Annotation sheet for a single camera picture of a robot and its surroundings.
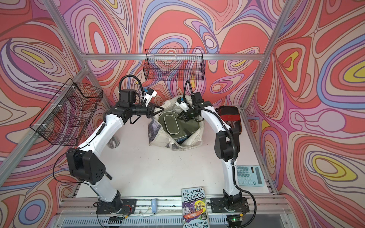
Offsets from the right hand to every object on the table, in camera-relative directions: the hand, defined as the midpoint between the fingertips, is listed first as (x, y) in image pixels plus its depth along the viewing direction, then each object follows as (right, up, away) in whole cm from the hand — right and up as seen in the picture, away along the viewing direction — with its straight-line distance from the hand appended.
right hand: (180, 120), depth 93 cm
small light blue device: (-14, -42, -20) cm, 49 cm away
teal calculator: (+41, -32, -11) cm, 53 cm away
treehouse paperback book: (+7, -45, -21) cm, 50 cm away
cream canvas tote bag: (-13, -9, -14) cm, 21 cm away
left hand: (-9, +6, -17) cm, 20 cm away
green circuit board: (-33, -51, -21) cm, 65 cm away
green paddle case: (-5, -3, -6) cm, 8 cm away
